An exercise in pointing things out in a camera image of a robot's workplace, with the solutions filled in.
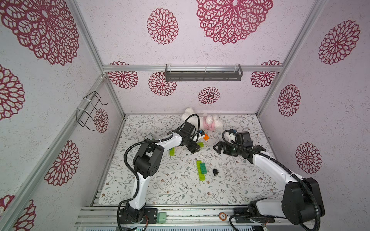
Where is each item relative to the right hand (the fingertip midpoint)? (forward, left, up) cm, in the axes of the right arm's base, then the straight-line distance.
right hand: (219, 146), depth 86 cm
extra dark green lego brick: (-9, +9, -12) cm, 17 cm away
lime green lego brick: (-14, +10, -12) cm, 21 cm away
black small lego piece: (-11, +2, -11) cm, 16 cm away
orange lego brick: (+16, +5, -13) cm, 21 cm away
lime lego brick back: (+10, +10, -12) cm, 18 cm away
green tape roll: (+11, +43, -7) cm, 45 cm away
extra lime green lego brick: (+2, +29, -11) cm, 32 cm away
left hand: (+6, +14, -9) cm, 18 cm away
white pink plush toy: (+20, +5, -2) cm, 21 cm away
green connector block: (-36, +31, -9) cm, 49 cm away
